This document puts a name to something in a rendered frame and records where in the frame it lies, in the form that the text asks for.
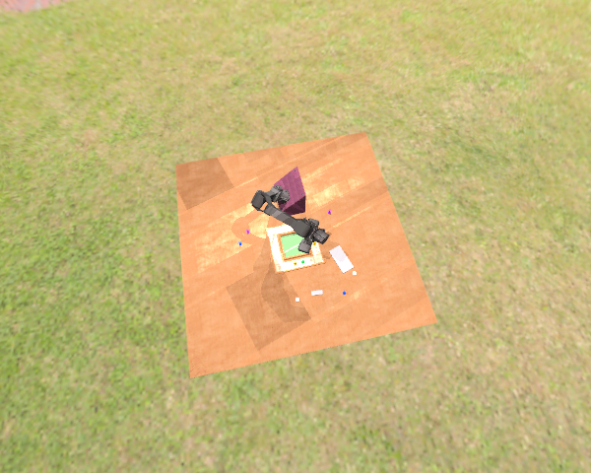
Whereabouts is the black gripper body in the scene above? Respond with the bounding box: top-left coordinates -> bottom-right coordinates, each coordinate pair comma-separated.
297,218 -> 319,254

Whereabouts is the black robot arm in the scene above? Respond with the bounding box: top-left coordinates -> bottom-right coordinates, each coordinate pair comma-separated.
250,184 -> 329,244

